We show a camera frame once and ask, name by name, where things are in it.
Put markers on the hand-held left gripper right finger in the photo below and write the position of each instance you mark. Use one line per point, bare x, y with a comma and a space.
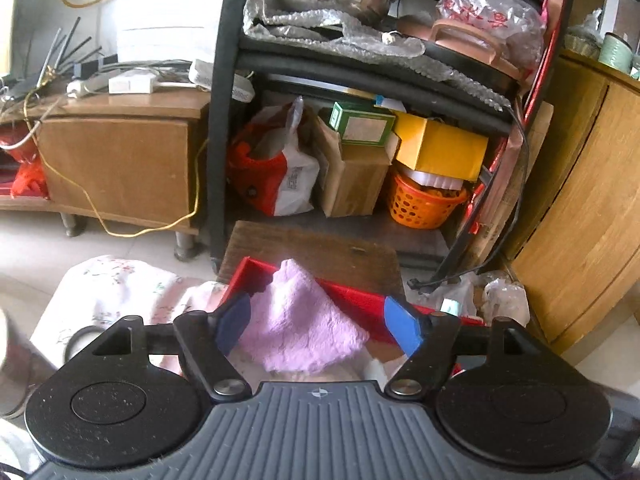
405, 325

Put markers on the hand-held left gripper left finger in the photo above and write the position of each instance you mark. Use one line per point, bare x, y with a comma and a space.
232, 322

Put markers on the red cardboard box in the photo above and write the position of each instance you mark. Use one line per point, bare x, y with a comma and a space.
350, 294

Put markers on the purple towel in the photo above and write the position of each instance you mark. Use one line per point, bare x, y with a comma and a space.
300, 320

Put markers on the crumpled white plastic bag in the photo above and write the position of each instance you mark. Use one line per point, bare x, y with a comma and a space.
505, 295

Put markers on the orange plastic basket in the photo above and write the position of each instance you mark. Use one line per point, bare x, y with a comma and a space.
420, 205

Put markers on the white scalloped container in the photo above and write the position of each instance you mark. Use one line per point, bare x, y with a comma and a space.
430, 180

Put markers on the brown cardboard box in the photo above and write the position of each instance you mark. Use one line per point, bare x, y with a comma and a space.
350, 185

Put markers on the white printed plastic bag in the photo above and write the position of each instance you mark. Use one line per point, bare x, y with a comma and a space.
297, 180

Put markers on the yellow box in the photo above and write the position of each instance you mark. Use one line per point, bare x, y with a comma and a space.
445, 150

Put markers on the green box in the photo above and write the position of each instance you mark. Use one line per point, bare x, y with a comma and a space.
360, 127

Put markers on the wooden television stand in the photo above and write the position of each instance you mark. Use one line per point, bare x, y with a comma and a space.
115, 155

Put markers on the black shelf rack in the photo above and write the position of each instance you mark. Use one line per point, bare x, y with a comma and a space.
220, 110

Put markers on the stainless steel thermos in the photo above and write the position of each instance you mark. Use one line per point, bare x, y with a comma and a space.
20, 370

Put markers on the wooden cabinet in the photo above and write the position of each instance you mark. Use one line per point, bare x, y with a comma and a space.
590, 210

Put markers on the white power strip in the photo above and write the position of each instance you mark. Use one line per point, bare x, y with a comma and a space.
80, 87
210, 72

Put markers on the white power adapter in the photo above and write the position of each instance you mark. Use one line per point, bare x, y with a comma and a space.
130, 82

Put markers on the pink lidded pan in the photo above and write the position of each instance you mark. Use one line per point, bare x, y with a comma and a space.
465, 40

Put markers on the black router with antennas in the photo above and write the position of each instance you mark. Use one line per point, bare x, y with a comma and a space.
85, 69

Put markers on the bubble wrap sheet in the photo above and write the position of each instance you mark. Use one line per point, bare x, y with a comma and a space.
280, 20

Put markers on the red printed clear plastic bag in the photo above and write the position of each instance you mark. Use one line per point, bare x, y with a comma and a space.
480, 7

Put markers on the paper cupcake liners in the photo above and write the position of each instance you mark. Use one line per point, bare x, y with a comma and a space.
582, 42

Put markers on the red shiny paper roll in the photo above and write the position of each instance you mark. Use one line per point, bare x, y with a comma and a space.
555, 20

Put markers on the mint green cup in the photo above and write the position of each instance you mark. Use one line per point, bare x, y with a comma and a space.
615, 52

